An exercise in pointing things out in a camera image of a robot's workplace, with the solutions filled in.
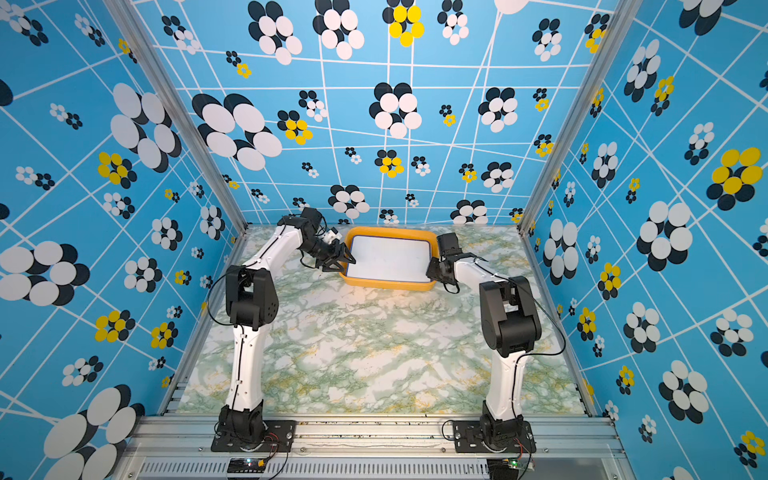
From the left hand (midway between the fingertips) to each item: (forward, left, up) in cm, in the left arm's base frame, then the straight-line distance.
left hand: (352, 261), depth 97 cm
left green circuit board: (-54, +22, -13) cm, 60 cm away
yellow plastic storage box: (-3, -1, -8) cm, 9 cm away
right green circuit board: (-54, -40, -10) cm, 68 cm away
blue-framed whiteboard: (+6, -12, -6) cm, 15 cm away
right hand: (+1, -29, -6) cm, 30 cm away
